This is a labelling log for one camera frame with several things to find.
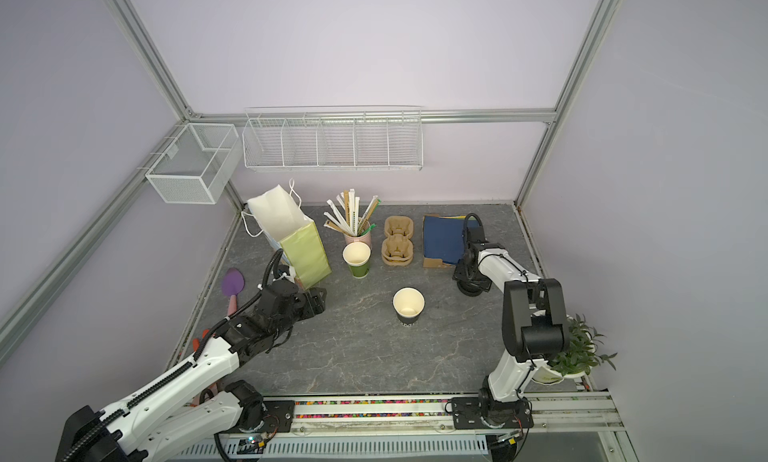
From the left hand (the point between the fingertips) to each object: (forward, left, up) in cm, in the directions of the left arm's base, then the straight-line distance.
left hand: (315, 298), depth 81 cm
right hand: (+8, -47, -9) cm, 49 cm away
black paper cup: (0, -26, -5) cm, 26 cm away
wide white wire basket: (+48, -5, +18) cm, 52 cm away
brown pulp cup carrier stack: (+22, -24, -8) cm, 33 cm away
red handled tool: (-6, +36, -12) cm, 39 cm away
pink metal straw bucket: (+23, -14, -4) cm, 27 cm away
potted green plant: (-21, -62, +5) cm, 66 cm away
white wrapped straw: (+32, -9, +4) cm, 34 cm away
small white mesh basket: (+42, +40, +14) cm, 60 cm away
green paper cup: (+18, -11, -7) cm, 22 cm away
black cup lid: (+5, -46, -9) cm, 47 cm away
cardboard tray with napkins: (+28, -42, -14) cm, 53 cm away
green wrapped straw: (+27, -16, -2) cm, 31 cm away
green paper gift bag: (+13, +4, +13) cm, 19 cm away
